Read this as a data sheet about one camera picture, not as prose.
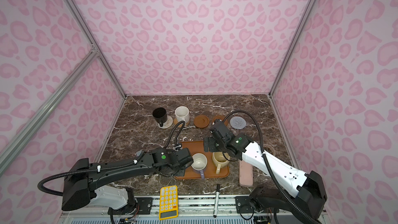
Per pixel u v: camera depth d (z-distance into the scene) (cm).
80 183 40
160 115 96
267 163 45
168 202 73
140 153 88
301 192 39
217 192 76
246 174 80
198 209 73
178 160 58
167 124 103
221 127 59
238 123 103
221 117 106
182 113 103
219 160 86
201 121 104
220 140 60
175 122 104
